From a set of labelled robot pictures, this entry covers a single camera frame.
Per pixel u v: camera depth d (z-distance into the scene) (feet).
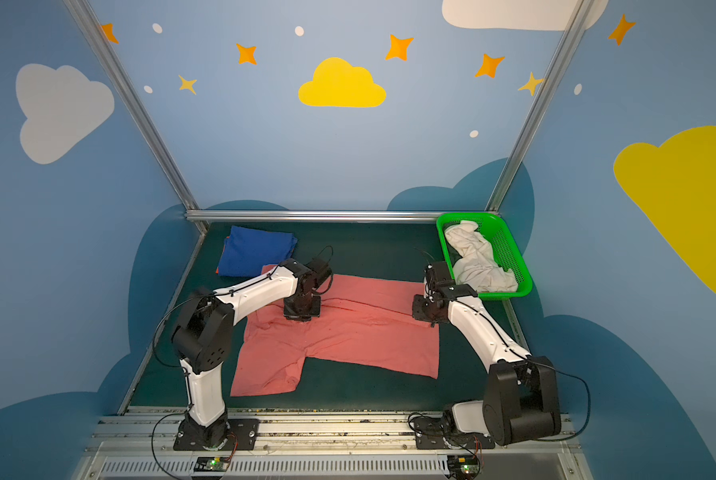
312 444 2.41
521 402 1.37
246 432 2.46
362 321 3.14
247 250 3.69
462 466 2.35
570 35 2.39
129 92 2.69
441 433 2.41
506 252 3.51
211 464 2.32
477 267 3.41
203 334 1.63
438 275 2.26
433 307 2.12
